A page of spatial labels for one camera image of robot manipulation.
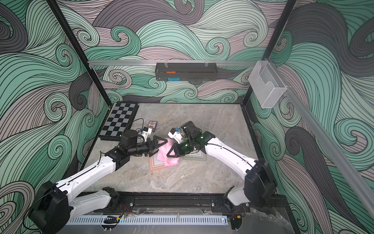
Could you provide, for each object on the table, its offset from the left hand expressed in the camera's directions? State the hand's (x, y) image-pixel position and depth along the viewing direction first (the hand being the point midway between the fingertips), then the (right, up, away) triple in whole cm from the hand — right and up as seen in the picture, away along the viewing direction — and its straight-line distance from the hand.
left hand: (164, 143), depth 75 cm
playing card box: (-13, +8, +32) cm, 36 cm away
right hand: (+3, -6, -1) cm, 7 cm away
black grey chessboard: (-38, +12, +31) cm, 50 cm away
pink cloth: (0, -3, -4) cm, 4 cm away
